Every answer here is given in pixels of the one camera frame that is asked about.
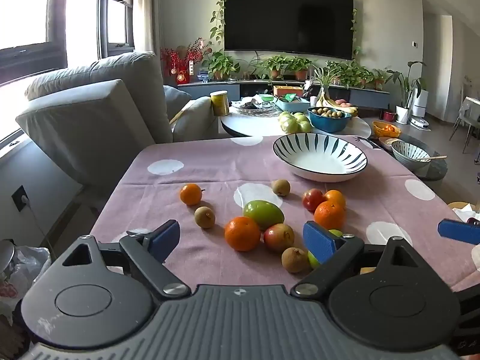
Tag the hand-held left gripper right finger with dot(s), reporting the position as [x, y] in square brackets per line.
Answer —
[318, 242]

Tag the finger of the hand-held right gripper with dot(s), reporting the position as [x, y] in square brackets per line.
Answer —
[453, 229]

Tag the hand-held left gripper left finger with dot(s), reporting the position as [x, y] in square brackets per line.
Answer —
[165, 238]

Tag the light green mango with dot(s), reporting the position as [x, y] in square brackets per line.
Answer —
[313, 261]

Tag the brown kiwi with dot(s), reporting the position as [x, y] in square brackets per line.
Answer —
[281, 187]
[295, 259]
[204, 217]

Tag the red apple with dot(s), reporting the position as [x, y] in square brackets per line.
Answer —
[312, 199]
[278, 237]

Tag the dark green mango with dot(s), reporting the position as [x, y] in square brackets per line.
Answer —
[262, 212]

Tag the large orange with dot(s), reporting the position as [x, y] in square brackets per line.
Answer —
[242, 233]

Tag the large striped ceramic bowl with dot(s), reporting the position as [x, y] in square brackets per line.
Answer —
[318, 165]

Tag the white tissue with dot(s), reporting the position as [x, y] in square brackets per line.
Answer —
[464, 209]

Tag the small orange with stem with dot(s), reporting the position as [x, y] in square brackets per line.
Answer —
[190, 194]

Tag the glass side table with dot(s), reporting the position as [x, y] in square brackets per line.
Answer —
[431, 170]

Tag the wooden spoon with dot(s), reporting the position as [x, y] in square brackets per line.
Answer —
[437, 157]

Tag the pink polka dot tablecloth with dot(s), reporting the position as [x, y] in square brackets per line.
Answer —
[210, 165]

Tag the small striped bowl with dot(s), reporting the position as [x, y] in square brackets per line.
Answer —
[408, 153]

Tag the beige small plate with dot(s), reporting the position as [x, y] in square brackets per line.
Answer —
[388, 143]

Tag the grey dining chair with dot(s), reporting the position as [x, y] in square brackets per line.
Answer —
[467, 112]

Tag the blue bowl of brown nuts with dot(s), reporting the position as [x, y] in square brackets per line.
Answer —
[329, 122]

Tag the orange basket of tangerines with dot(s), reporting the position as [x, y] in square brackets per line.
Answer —
[386, 129]

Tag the bag of green apples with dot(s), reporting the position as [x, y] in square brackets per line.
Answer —
[294, 123]

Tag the red flower pot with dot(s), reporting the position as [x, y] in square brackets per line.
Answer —
[390, 116]

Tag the round white coffee table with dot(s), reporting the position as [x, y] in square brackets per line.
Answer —
[247, 123]

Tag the grey sofa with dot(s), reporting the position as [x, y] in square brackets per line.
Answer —
[93, 120]

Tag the blue basket with packets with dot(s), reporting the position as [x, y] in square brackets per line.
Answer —
[292, 105]

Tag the grey throw pillow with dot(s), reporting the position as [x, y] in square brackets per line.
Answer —
[176, 99]

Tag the bunch of bananas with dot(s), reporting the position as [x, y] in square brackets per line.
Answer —
[330, 103]

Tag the clear plastic bag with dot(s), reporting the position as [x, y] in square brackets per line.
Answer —
[26, 266]

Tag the pink peach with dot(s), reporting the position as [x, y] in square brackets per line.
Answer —
[342, 102]

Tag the yellow canister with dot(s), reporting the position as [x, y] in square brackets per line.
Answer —
[219, 103]

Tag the glass plate with snacks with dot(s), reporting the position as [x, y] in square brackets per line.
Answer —
[255, 105]

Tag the tall plant in white pot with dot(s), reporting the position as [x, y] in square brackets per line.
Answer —
[405, 86]

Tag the orange box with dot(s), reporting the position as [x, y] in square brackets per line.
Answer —
[287, 90]

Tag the spider plant in vase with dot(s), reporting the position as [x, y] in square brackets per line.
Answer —
[323, 82]

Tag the grey television cabinet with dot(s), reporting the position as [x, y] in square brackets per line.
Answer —
[225, 90]

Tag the potted green plant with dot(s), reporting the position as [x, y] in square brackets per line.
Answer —
[219, 65]
[380, 78]
[352, 73]
[300, 68]
[276, 65]

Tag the red berry branch decoration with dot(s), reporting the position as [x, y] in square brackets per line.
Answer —
[183, 60]

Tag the dark framed window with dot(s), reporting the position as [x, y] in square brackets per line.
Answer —
[56, 48]

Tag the beige curtain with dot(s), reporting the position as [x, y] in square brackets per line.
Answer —
[148, 15]

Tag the green hanging vine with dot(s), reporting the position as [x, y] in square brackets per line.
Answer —
[217, 11]

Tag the black wall socket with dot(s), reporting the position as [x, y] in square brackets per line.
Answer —
[20, 198]

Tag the black wall television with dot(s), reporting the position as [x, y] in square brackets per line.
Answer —
[288, 18]

